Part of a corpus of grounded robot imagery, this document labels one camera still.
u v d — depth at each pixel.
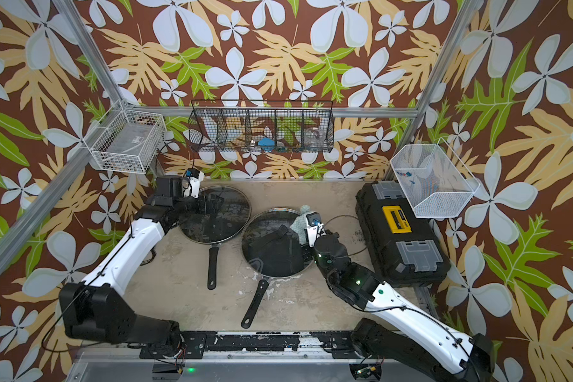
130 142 0.86
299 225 0.68
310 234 0.61
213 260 0.82
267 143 0.95
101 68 0.80
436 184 0.83
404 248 0.77
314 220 0.58
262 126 0.97
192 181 0.66
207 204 0.72
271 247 0.89
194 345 0.74
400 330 0.47
